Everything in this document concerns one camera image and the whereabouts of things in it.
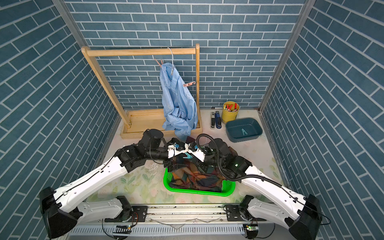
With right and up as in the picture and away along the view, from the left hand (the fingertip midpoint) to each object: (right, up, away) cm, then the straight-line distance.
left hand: (188, 155), depth 69 cm
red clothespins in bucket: (+26, +26, +38) cm, 53 cm away
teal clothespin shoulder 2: (+37, +9, +37) cm, 53 cm away
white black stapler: (+15, +17, +38) cm, 44 cm away
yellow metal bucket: (+26, +23, +34) cm, 49 cm away
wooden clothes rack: (-42, +16, +43) cm, 62 cm away
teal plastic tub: (+44, +13, +42) cm, 62 cm away
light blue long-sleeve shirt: (-8, +28, +26) cm, 39 cm away
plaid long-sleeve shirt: (-2, -11, +9) cm, 15 cm away
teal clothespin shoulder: (0, 0, 0) cm, 1 cm away
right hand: (+2, -1, +2) cm, 3 cm away
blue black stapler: (+19, +17, +40) cm, 47 cm away
